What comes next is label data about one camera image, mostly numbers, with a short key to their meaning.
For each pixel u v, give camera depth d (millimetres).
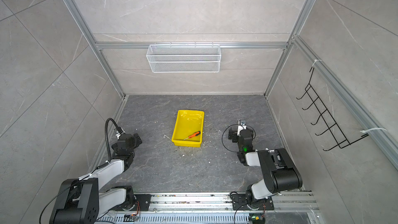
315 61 698
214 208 730
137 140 869
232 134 838
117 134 756
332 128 637
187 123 1044
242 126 795
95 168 867
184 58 1007
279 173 459
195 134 955
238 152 734
